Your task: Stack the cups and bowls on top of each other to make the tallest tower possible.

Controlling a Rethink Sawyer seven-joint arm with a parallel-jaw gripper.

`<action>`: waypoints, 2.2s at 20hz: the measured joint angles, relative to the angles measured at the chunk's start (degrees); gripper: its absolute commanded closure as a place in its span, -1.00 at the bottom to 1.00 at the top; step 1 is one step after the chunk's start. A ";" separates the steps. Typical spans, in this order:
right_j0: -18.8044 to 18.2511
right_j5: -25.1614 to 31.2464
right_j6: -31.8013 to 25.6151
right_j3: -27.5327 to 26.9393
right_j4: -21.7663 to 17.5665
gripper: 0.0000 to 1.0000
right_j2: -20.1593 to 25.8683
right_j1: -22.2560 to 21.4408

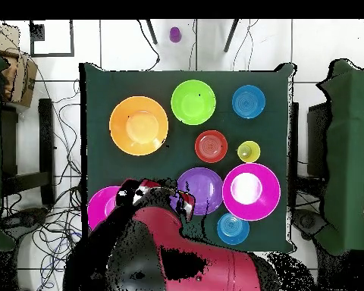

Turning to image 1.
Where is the pink plastic bowl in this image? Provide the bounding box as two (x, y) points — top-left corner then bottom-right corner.
(86, 185), (122, 232)
(221, 162), (281, 221)

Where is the yellow plastic cup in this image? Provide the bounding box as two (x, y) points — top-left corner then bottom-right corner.
(237, 140), (261, 163)

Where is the large green bowl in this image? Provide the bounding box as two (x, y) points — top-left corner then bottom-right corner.
(171, 79), (217, 126)

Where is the dark green table cloth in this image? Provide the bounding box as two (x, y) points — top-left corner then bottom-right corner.
(80, 62), (295, 252)

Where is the blue plastic bowl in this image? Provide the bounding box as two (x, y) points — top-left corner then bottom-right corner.
(217, 212), (250, 246)
(231, 84), (266, 119)

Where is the cardboard box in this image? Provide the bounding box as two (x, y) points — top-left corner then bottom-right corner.
(0, 51), (39, 108)

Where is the purple cup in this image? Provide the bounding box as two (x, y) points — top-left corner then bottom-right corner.
(168, 26), (183, 44)

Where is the orange plastic bowl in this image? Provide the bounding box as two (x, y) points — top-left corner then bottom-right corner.
(108, 95), (169, 156)

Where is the purple plastic bowl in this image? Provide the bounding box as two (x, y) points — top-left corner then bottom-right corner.
(169, 167), (224, 217)

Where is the red plastic bowl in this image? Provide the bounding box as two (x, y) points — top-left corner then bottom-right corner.
(194, 130), (228, 164)

